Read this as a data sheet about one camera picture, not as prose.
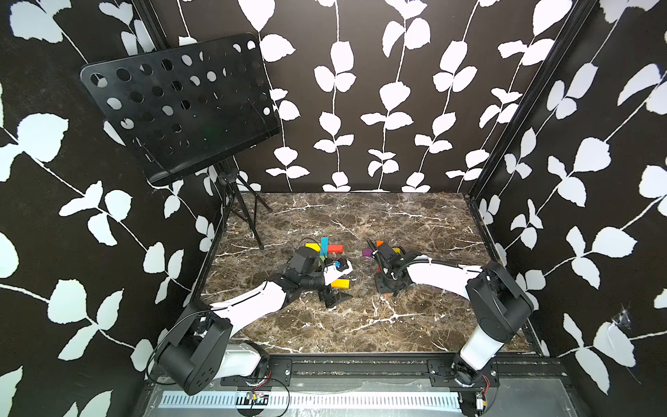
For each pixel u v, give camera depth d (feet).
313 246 3.42
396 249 2.46
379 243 3.42
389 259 2.39
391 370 2.49
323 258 3.52
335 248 3.34
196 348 1.36
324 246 3.32
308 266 2.25
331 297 2.43
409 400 2.30
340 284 3.05
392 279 2.19
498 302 1.54
